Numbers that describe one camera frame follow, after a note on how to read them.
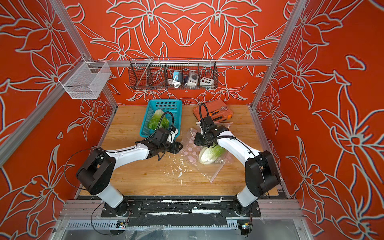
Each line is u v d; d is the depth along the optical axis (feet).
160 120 2.34
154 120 3.22
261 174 1.38
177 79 2.75
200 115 3.53
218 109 3.57
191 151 3.09
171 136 2.39
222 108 3.60
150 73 3.21
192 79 2.99
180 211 2.42
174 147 2.59
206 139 2.11
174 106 3.74
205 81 3.10
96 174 1.49
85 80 3.01
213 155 2.78
